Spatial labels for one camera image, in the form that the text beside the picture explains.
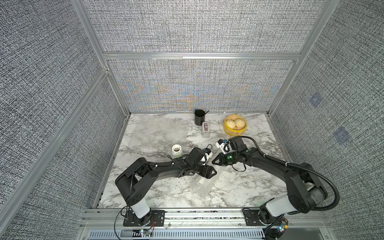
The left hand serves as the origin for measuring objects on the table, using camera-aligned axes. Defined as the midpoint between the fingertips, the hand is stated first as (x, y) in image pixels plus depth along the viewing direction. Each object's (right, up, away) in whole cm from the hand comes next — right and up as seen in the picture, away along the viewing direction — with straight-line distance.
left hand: (212, 172), depth 85 cm
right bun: (+22, +29, +22) cm, 42 cm away
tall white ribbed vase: (-7, -5, -8) cm, 12 cm away
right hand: (0, +7, 0) cm, 7 cm away
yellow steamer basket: (+19, +22, +19) cm, 35 cm away
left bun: (+16, +28, +21) cm, 39 cm away
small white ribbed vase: (-20, +12, -6) cm, 24 cm away
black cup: (-6, +33, +24) cm, 41 cm away
